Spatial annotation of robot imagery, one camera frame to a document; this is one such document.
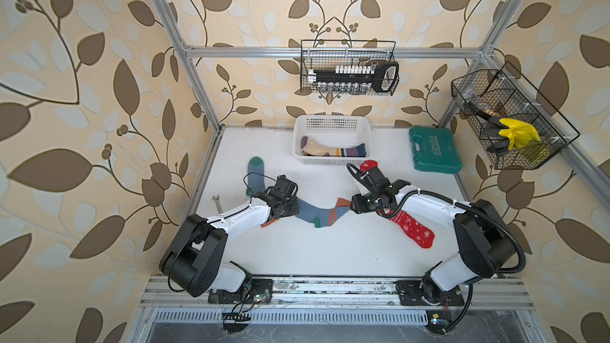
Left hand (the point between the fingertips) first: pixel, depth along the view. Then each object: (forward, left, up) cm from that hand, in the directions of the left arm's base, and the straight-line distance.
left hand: (291, 204), depth 90 cm
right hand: (0, -25, 0) cm, 25 cm away
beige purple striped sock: (+27, -8, +2) cm, 28 cm away
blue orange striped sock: (+13, +16, -4) cm, 21 cm away
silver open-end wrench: (+2, +31, -5) cm, 31 cm away
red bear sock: (+21, -33, -2) cm, 39 cm away
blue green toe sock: (-4, -11, -3) cm, 12 cm away
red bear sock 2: (-10, -48, -3) cm, 49 cm away
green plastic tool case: (+26, -62, +2) cm, 67 cm away
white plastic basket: (+37, -17, -3) cm, 41 cm away
